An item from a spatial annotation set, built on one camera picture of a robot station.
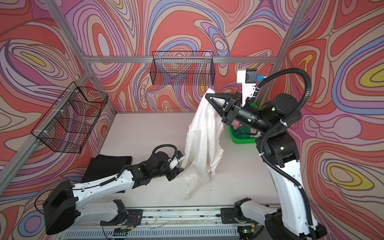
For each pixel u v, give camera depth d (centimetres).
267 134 34
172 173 69
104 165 93
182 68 97
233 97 38
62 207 40
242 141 96
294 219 35
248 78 35
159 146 58
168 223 73
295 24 74
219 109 42
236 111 36
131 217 72
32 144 58
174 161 68
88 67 91
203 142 55
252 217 59
